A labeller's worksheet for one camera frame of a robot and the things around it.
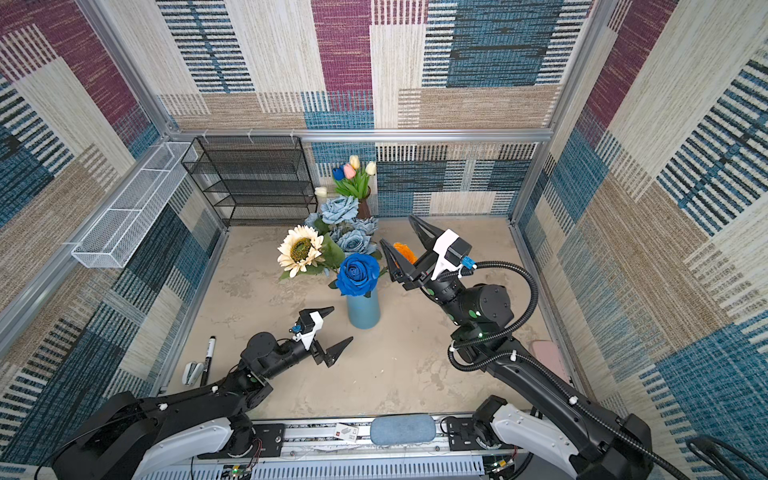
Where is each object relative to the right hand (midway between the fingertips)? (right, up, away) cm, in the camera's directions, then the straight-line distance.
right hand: (395, 231), depth 54 cm
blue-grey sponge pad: (+2, -46, +18) cm, 50 cm away
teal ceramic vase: (-8, -21, +31) cm, 38 cm away
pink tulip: (-13, +21, +38) cm, 45 cm away
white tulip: (-23, +15, +43) cm, 51 cm away
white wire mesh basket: (-65, 0, +17) cm, 67 cm away
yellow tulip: (-12, +24, +39) cm, 48 cm away
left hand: (-13, -21, +21) cm, 32 cm away
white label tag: (-11, -48, +20) cm, 53 cm away
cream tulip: (-6, +22, +40) cm, 46 cm away
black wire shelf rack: (-50, +22, +57) cm, 78 cm away
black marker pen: (-52, -35, +31) cm, 70 cm away
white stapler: (-55, -37, +28) cm, 72 cm away
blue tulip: (-16, +20, +38) cm, 46 cm away
